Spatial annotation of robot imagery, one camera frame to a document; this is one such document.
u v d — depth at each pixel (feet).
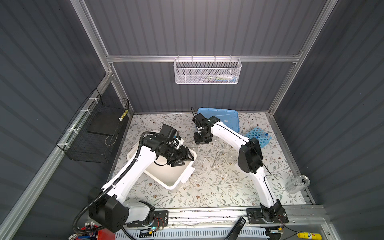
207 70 4.05
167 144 2.07
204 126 2.32
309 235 2.21
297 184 2.38
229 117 3.82
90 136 2.37
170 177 2.88
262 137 3.22
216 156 3.16
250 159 1.96
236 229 2.33
